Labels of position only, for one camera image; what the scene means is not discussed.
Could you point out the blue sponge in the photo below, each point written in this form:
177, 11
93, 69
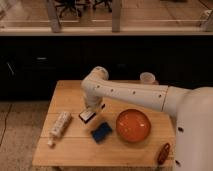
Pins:
101, 132

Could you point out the wooden table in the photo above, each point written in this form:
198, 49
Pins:
77, 147

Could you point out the black and white eraser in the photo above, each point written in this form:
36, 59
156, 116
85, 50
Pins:
87, 115

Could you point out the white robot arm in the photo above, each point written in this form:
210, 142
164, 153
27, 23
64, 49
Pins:
193, 109

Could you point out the clear plastic cup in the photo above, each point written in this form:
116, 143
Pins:
147, 78

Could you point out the orange bowl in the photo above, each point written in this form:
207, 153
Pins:
133, 126

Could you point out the brown oval object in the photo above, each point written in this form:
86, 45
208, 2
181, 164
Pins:
164, 152

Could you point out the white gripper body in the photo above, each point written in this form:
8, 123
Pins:
94, 103

